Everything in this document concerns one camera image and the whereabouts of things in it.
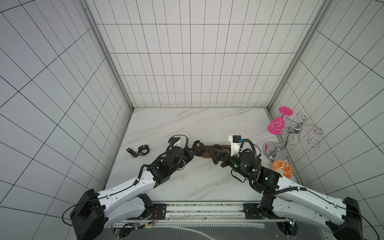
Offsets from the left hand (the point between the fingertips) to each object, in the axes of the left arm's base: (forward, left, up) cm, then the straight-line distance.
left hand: (194, 151), depth 78 cm
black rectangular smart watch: (+6, +39, -15) cm, 42 cm away
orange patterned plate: (-3, -52, -13) cm, 54 cm away
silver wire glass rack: (+8, -51, -14) cm, 53 cm away
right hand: (-1, -9, +8) cm, 12 cm away
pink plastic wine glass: (+9, -42, +11) cm, 44 cm away
